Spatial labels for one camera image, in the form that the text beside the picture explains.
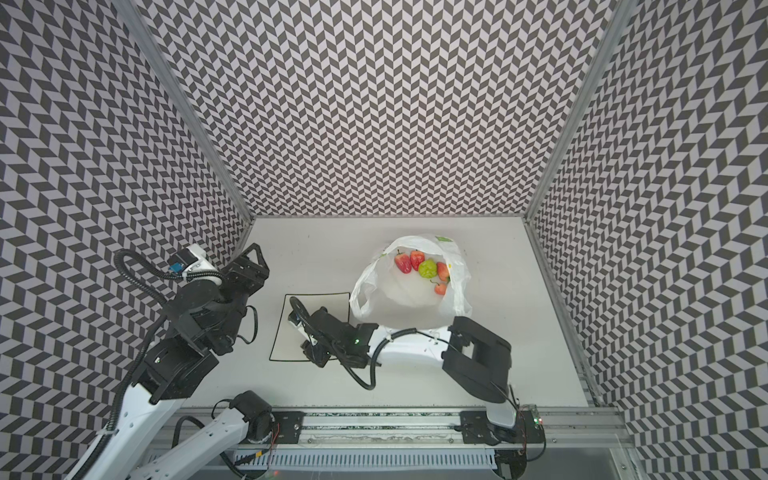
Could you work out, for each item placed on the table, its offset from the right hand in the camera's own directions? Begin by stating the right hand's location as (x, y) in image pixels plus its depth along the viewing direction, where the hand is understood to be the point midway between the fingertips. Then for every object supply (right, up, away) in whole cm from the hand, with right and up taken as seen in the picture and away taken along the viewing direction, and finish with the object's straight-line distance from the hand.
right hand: (310, 348), depth 78 cm
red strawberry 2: (+29, +23, +24) cm, 44 cm away
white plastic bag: (+19, +11, +18) cm, 28 cm away
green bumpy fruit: (+33, +20, +19) cm, 43 cm away
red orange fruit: (+38, +19, +20) cm, 47 cm away
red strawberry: (+25, +21, +23) cm, 40 cm away
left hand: (-7, +25, -16) cm, 31 cm away
